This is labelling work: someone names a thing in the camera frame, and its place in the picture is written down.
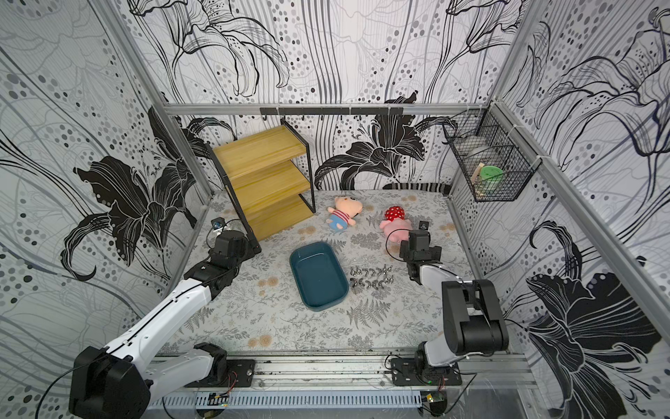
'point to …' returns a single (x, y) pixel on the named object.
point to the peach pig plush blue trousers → (342, 215)
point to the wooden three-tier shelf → (268, 180)
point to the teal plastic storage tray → (318, 275)
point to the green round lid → (489, 171)
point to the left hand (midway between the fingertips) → (246, 245)
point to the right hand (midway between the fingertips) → (424, 242)
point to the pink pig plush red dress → (396, 227)
